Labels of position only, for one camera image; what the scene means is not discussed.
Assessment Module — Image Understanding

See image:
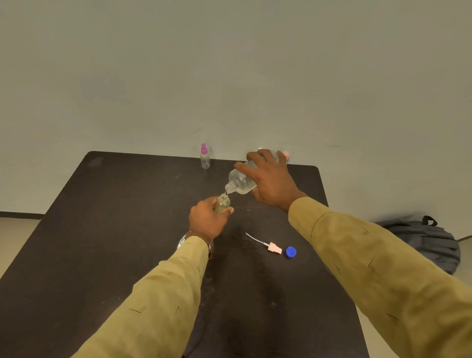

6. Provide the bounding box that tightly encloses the person's left hand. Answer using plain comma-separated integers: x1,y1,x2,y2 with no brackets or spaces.
188,196,235,245

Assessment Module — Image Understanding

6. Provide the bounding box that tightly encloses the person's right hand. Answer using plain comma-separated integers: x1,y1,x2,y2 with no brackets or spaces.
234,149,309,213

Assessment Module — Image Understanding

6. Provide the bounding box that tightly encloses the yellow-green spray bottle orange cap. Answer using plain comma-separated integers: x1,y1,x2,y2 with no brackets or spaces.
212,193,232,215

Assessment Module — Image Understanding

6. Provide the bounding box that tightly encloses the large clear bottle blue label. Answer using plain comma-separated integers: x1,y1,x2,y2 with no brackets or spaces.
224,149,281,195

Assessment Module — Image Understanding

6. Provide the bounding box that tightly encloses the person's right forearm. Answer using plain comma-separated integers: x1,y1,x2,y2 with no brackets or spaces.
288,197,472,358

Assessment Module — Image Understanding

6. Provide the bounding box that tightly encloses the person's left forearm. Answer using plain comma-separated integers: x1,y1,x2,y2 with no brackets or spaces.
72,236,210,358

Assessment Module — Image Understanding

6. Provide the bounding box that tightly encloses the silver wristwatch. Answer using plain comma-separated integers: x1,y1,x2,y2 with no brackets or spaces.
177,231,215,259

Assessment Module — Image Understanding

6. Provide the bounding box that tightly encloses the grey backpack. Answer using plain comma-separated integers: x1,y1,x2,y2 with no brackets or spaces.
376,215,462,275

